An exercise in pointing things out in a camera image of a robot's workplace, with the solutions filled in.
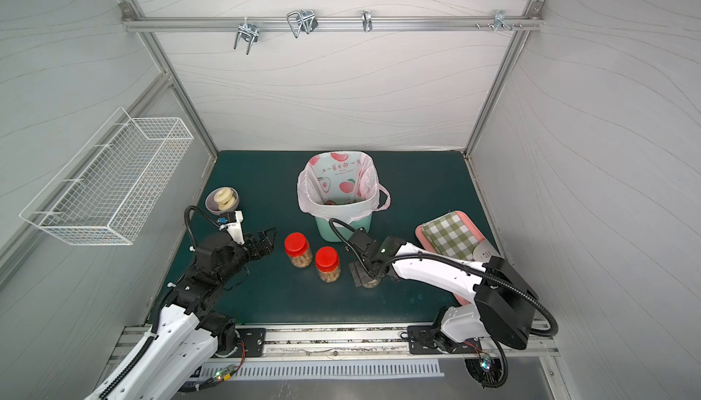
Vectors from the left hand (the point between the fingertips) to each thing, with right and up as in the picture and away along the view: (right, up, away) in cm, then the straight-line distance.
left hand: (265, 232), depth 78 cm
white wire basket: (-37, +12, -10) cm, 40 cm away
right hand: (+30, -12, +4) cm, 33 cm away
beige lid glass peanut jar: (+31, -16, +1) cm, 35 cm away
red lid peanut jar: (+9, -5, 0) cm, 11 cm away
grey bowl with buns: (-22, +8, +19) cm, 30 cm away
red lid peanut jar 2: (+19, -9, -2) cm, 21 cm away
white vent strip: (+19, -34, -8) cm, 40 cm away
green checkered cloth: (+60, -4, +17) cm, 62 cm away
